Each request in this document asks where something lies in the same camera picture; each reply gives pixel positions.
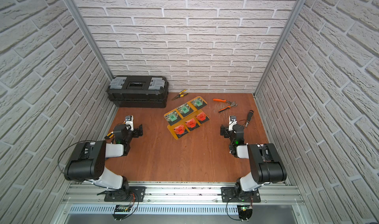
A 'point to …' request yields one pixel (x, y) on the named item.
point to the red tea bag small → (192, 124)
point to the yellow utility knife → (109, 135)
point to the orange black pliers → (232, 104)
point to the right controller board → (245, 211)
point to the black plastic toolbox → (138, 91)
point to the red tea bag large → (180, 130)
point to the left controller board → (121, 208)
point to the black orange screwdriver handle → (250, 114)
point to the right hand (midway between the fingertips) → (231, 124)
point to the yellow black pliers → (180, 94)
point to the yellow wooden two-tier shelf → (182, 120)
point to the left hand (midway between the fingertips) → (135, 122)
